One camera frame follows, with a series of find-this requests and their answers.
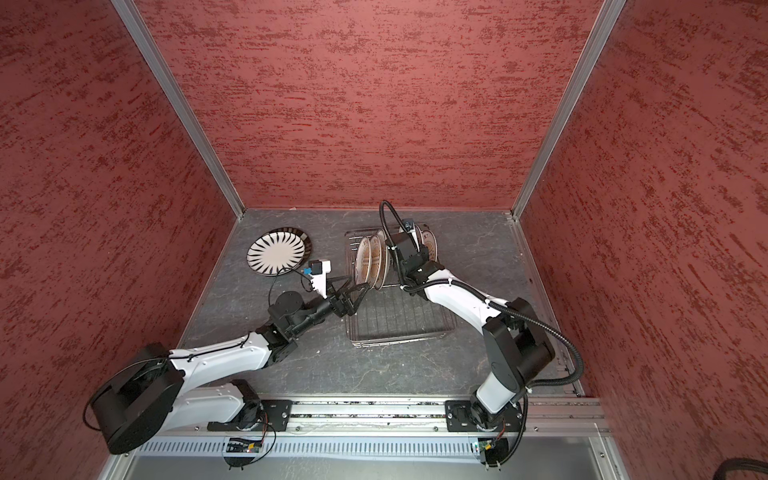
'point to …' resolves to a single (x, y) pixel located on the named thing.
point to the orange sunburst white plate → (363, 260)
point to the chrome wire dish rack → (391, 315)
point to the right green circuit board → (484, 446)
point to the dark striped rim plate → (306, 241)
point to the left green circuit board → (238, 445)
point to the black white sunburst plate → (276, 253)
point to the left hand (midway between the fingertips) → (362, 287)
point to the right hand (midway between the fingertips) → (408, 252)
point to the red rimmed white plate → (431, 243)
